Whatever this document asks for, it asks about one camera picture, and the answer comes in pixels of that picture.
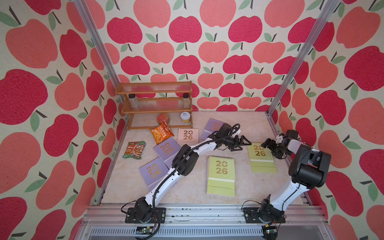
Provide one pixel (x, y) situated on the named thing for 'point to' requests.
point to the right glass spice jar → (186, 100)
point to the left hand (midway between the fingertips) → (248, 151)
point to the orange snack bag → (161, 133)
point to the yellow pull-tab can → (185, 116)
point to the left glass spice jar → (134, 100)
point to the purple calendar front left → (153, 172)
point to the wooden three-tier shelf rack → (149, 103)
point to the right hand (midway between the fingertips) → (269, 151)
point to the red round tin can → (162, 117)
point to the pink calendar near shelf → (188, 136)
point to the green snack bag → (135, 149)
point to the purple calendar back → (212, 125)
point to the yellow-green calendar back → (221, 176)
